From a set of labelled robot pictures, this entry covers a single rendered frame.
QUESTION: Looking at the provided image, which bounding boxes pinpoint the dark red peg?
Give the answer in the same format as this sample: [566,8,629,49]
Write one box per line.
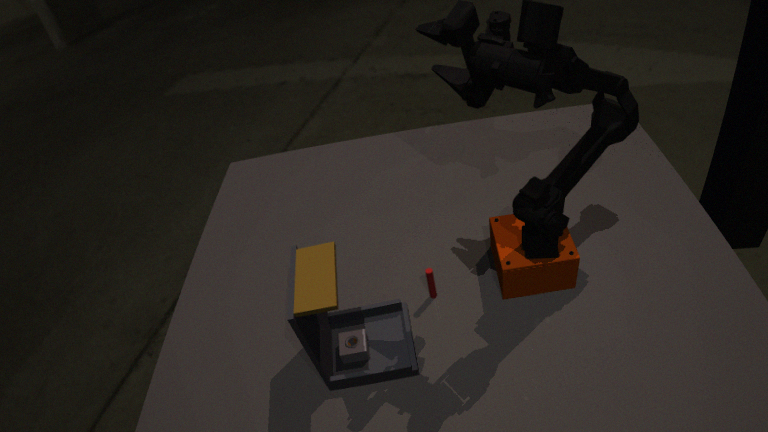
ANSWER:
[426,268,437,299]

